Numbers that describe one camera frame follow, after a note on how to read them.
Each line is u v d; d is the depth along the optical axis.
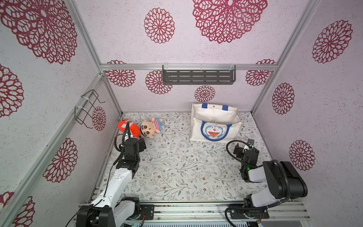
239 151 0.83
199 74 1.00
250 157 0.70
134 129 1.04
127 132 0.69
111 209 0.42
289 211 0.76
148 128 1.00
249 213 0.69
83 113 0.75
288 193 0.43
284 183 0.43
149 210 0.73
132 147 0.61
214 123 0.85
